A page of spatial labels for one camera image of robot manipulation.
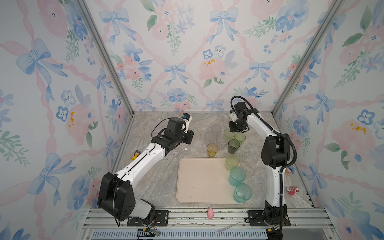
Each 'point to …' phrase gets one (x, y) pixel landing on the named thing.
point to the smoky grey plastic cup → (233, 145)
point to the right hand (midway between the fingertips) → (232, 128)
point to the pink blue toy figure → (289, 170)
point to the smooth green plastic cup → (240, 137)
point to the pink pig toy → (210, 213)
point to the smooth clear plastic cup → (221, 140)
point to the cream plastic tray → (203, 180)
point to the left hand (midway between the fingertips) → (192, 130)
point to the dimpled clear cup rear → (216, 129)
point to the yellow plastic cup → (212, 148)
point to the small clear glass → (185, 148)
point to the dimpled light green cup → (228, 133)
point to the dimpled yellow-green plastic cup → (231, 161)
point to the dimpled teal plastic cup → (242, 193)
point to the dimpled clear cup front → (210, 136)
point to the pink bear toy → (292, 190)
